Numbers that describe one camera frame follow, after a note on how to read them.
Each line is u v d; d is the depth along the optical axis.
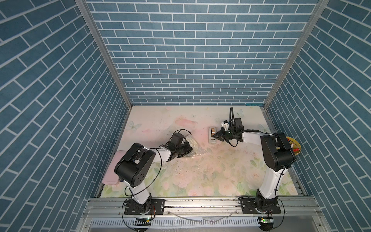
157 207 0.74
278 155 0.52
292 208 0.75
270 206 0.68
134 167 0.47
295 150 0.81
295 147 0.83
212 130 0.99
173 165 0.89
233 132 0.80
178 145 0.78
